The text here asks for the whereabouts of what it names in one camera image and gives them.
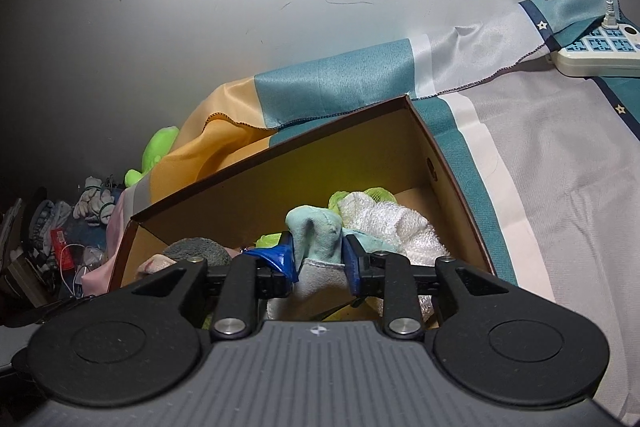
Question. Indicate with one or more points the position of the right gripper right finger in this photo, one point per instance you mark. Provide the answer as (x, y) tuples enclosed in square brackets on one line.
[(390, 277)]

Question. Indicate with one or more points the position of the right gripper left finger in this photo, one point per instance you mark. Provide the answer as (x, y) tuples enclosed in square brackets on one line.
[(244, 284)]

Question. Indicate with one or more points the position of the white fluffy towel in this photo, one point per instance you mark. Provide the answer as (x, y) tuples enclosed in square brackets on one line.
[(381, 224)]

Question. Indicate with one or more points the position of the mint zip pouch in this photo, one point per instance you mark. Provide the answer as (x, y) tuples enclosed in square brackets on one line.
[(322, 286)]

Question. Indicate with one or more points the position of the pink cloth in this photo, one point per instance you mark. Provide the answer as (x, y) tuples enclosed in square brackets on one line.
[(97, 281)]

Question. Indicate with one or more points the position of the dark cardboard box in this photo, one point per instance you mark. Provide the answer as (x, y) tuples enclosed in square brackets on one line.
[(386, 145)]

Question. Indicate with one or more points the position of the red small packet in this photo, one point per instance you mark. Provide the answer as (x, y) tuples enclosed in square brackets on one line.
[(61, 250)]

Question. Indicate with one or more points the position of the lime plush toy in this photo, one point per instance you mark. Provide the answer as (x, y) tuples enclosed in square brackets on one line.
[(159, 146)]

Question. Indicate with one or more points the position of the striped socks pack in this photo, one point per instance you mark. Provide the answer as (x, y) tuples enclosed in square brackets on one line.
[(47, 216)]

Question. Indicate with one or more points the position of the colour block bed sheet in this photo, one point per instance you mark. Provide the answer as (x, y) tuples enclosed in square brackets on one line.
[(548, 164)]

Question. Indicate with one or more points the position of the white power strip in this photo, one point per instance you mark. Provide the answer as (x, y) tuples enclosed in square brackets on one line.
[(603, 52)]

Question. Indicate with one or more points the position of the white charger with cable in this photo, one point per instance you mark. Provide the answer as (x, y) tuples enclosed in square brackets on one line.
[(86, 259)]

